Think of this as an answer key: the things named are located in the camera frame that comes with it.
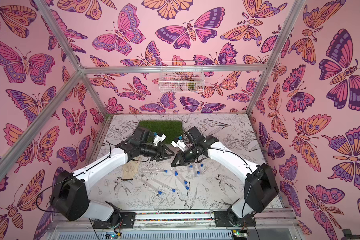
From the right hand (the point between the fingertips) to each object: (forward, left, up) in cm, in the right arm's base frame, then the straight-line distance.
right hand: (173, 163), depth 75 cm
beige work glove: (+4, +28, -16) cm, 33 cm away
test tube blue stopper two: (-5, -2, -2) cm, 6 cm away
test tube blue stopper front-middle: (-5, +7, -18) cm, 20 cm away
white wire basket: (+52, -3, +17) cm, 55 cm away
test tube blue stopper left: (+3, +6, -17) cm, 18 cm away
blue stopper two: (+3, -14, -18) cm, 22 cm away
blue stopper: (+8, -16, -17) cm, 24 cm away
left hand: (+4, 0, +1) cm, 4 cm away
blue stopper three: (+7, -9, -17) cm, 21 cm away
